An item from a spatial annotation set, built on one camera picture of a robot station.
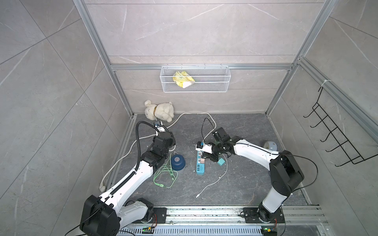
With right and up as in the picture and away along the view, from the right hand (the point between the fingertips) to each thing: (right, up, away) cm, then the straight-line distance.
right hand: (204, 154), depth 87 cm
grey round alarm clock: (+42, +5, +4) cm, 43 cm away
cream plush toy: (-29, +28, +23) cm, 47 cm away
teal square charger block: (+11, -5, +4) cm, 13 cm away
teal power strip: (-2, -8, +1) cm, 8 cm away
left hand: (-21, +14, -7) cm, 26 cm away
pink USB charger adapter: (-1, -4, 0) cm, 4 cm away
